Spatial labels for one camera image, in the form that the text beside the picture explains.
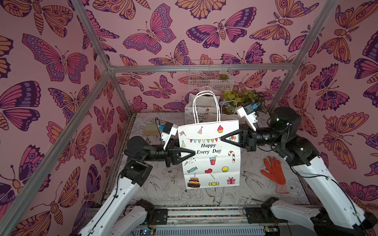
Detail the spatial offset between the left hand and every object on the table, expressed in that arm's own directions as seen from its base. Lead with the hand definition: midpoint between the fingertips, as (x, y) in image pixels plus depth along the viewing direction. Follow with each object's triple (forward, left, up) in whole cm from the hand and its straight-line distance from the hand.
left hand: (194, 154), depth 52 cm
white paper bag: (+40, -5, -16) cm, 44 cm away
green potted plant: (+54, -34, -19) cm, 66 cm away
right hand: (+3, -10, +6) cm, 12 cm away
